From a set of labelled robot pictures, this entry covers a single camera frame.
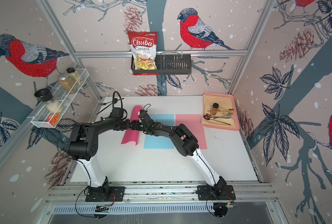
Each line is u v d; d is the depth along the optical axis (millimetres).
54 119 666
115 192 731
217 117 1067
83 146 511
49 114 708
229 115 1067
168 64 1070
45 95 643
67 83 751
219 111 1078
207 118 1057
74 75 806
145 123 815
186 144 603
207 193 733
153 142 936
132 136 916
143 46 825
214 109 1027
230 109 1097
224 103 1141
